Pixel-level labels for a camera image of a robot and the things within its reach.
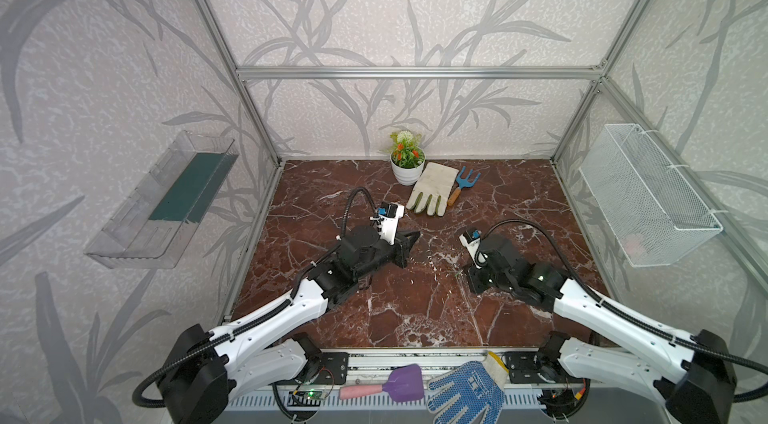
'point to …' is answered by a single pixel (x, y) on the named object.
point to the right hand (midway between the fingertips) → (463, 259)
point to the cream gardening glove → (433, 188)
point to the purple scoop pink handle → (405, 384)
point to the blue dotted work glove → (473, 394)
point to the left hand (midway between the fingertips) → (424, 228)
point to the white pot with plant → (407, 157)
